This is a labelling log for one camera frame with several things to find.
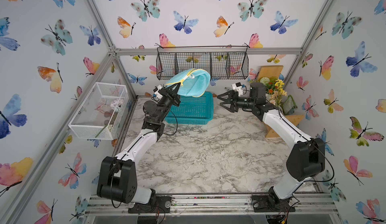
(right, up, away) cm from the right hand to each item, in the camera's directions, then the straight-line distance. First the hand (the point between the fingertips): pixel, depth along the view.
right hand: (220, 99), depth 76 cm
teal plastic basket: (-11, -5, +38) cm, 40 cm away
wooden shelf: (+38, +20, +25) cm, 50 cm away
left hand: (-18, +7, -10) cm, 22 cm away
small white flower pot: (+35, +1, +12) cm, 37 cm away
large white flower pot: (+35, +11, +21) cm, 42 cm away
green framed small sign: (+55, -1, +34) cm, 65 cm away
